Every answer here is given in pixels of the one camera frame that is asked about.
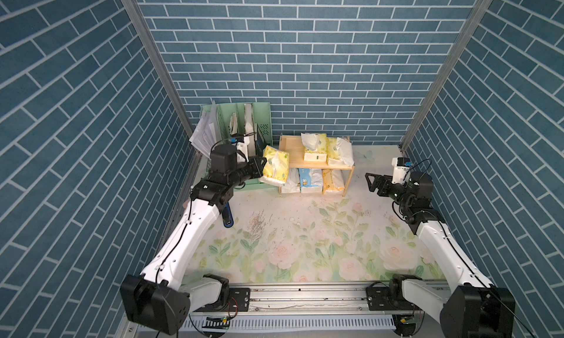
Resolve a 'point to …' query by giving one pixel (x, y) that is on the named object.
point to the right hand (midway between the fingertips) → (377, 176)
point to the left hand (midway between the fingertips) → (273, 159)
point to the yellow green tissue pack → (277, 165)
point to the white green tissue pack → (293, 184)
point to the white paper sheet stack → (208, 131)
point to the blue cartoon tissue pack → (311, 180)
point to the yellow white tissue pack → (315, 146)
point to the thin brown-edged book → (233, 124)
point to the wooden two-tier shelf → (294, 145)
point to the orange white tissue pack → (338, 189)
